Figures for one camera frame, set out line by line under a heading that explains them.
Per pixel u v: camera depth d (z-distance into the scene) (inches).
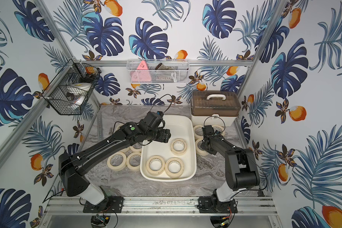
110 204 28.8
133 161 35.5
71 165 16.7
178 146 37.8
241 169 18.4
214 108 36.5
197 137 38.2
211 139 26.1
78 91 31.5
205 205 28.9
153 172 32.6
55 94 29.5
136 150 35.5
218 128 40.6
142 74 35.4
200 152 35.3
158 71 36.4
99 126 42.4
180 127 41.1
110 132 40.8
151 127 22.7
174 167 34.3
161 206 29.4
